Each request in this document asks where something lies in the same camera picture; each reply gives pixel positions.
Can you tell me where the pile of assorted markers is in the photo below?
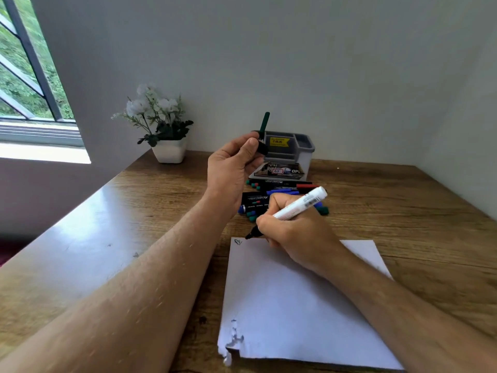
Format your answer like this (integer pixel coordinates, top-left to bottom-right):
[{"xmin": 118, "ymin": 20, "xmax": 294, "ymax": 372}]
[{"xmin": 237, "ymin": 179, "xmax": 330, "ymax": 223}]

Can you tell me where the white barrel black cap marker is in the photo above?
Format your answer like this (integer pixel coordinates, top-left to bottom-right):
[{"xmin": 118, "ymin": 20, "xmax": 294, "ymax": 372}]
[{"xmin": 244, "ymin": 185, "xmax": 329, "ymax": 240}]

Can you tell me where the person's left hand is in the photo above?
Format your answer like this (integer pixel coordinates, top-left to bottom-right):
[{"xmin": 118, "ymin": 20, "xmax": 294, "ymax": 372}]
[{"xmin": 204, "ymin": 132, "xmax": 269, "ymax": 215}]

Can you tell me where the person's left forearm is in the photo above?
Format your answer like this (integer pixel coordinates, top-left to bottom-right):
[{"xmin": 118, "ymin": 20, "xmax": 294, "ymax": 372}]
[{"xmin": 0, "ymin": 190, "xmax": 233, "ymax": 373}]

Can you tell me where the grey white desk organizer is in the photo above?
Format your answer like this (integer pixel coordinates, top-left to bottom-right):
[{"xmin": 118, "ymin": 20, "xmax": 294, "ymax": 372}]
[{"xmin": 248, "ymin": 130, "xmax": 316, "ymax": 181}]

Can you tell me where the white square flower pot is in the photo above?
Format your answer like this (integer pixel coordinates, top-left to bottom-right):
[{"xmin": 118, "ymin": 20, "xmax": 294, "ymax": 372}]
[{"xmin": 151, "ymin": 137, "xmax": 188, "ymax": 164}]

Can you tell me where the person's right hand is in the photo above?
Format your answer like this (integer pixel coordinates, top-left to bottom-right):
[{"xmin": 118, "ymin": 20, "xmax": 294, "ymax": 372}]
[{"xmin": 255, "ymin": 193, "xmax": 346, "ymax": 270}]

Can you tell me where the green capped black marker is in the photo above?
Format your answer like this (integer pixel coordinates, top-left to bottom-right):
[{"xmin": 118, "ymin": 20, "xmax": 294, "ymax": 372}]
[{"xmin": 258, "ymin": 111, "xmax": 271, "ymax": 141}]

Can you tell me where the person's right forearm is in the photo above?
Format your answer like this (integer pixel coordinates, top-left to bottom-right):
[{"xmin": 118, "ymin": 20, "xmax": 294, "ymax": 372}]
[{"xmin": 316, "ymin": 248, "xmax": 497, "ymax": 373}]

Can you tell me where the artificial white flower plant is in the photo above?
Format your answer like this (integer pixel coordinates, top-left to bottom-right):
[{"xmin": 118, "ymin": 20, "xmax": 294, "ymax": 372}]
[{"xmin": 111, "ymin": 83, "xmax": 194, "ymax": 147}]

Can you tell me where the window with dark bars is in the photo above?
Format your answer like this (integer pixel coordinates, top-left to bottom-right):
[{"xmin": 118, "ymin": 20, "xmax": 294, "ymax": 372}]
[{"xmin": 0, "ymin": 0, "xmax": 84, "ymax": 147}]

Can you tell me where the white paper sheet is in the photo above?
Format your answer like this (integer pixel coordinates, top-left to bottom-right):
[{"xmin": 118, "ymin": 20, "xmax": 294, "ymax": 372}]
[{"xmin": 217, "ymin": 237, "xmax": 404, "ymax": 371}]

